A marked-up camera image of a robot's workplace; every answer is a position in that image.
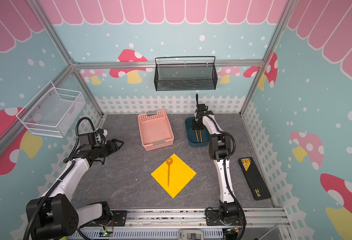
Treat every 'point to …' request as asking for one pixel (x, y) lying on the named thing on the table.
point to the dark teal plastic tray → (191, 136)
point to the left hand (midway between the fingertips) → (120, 146)
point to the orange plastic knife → (200, 136)
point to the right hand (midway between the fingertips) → (195, 126)
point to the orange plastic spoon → (169, 161)
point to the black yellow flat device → (253, 179)
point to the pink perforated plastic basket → (156, 130)
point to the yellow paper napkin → (180, 175)
